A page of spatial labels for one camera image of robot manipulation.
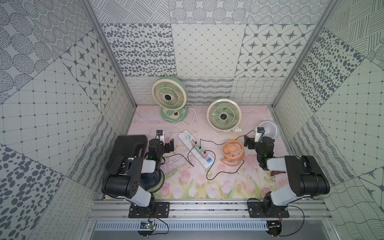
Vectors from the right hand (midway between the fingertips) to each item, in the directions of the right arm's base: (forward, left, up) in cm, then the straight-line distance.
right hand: (252, 137), depth 95 cm
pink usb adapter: (-13, +32, +2) cm, 34 cm away
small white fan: (+2, -11, +5) cm, 13 cm away
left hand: (-2, +57, +2) cm, 57 cm away
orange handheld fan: (-12, +14, +2) cm, 19 cm away
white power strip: (0, +44, -2) cm, 44 cm away
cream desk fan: (+12, +18, +8) cm, 23 cm away
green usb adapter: (-10, +35, +2) cm, 36 cm away
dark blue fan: (-30, +58, +2) cm, 66 cm away
